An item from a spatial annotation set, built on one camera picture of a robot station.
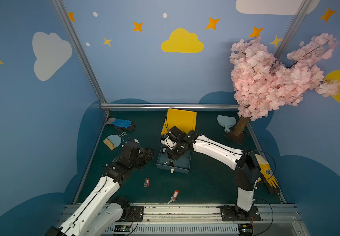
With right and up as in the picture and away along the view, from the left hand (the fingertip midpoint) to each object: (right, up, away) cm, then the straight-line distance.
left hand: (154, 150), depth 77 cm
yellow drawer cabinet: (+17, +16, +12) cm, 27 cm away
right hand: (+10, -3, +7) cm, 13 cm away
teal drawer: (+15, -9, +4) cm, 18 cm away
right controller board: (+47, -39, -4) cm, 61 cm away
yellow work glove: (+66, -14, +9) cm, 68 cm away
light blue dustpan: (+54, +16, +40) cm, 69 cm away
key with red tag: (+11, -27, +3) cm, 29 cm away
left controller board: (-15, -38, -5) cm, 41 cm away
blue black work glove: (-29, +14, +33) cm, 46 cm away
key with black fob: (+8, -8, +9) cm, 15 cm away
